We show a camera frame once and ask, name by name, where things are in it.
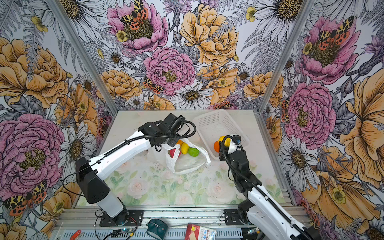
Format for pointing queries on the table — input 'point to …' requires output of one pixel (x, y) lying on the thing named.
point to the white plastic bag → (182, 163)
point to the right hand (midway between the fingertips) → (223, 145)
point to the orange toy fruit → (216, 146)
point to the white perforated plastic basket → (210, 125)
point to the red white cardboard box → (194, 232)
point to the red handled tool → (75, 235)
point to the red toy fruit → (171, 152)
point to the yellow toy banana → (184, 148)
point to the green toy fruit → (193, 152)
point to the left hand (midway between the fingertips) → (169, 138)
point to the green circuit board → (125, 230)
